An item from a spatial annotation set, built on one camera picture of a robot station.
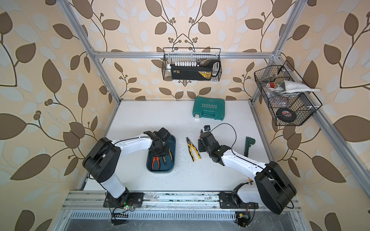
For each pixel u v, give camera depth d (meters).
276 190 0.41
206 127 0.77
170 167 0.85
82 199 0.77
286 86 0.63
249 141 0.96
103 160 0.47
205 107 1.11
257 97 1.20
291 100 0.72
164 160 0.87
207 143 0.67
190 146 0.94
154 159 0.87
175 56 0.91
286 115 0.72
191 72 0.84
